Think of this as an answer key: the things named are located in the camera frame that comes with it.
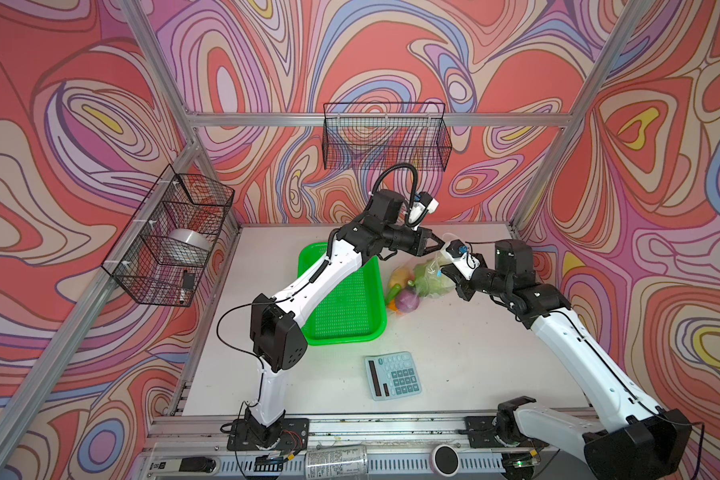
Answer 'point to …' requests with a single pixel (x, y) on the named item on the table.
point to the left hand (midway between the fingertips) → (446, 244)
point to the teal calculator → (392, 375)
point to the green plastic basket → (359, 315)
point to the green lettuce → (428, 283)
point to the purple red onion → (407, 300)
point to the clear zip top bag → (409, 286)
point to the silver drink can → (340, 463)
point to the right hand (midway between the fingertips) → (446, 272)
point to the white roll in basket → (187, 245)
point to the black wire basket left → (163, 253)
